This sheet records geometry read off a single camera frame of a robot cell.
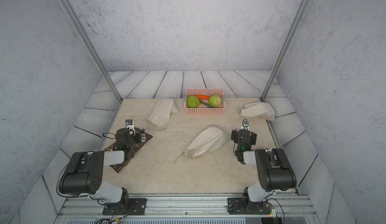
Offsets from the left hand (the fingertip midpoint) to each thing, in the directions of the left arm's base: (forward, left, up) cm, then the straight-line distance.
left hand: (138, 129), depth 94 cm
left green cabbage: (+23, -34, 0) cm, 42 cm away
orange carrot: (+31, -42, -4) cm, 52 cm away
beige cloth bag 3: (+13, -79, +2) cm, 80 cm away
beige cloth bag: (+10, -12, 0) cm, 16 cm away
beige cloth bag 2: (-8, -44, -1) cm, 45 cm away
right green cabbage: (+24, -51, 0) cm, 56 cm away
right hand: (-3, -67, 0) cm, 67 cm away
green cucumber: (+25, -45, -6) cm, 52 cm away
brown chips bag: (-15, -2, +11) cm, 19 cm away
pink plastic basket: (+28, -43, -5) cm, 52 cm away
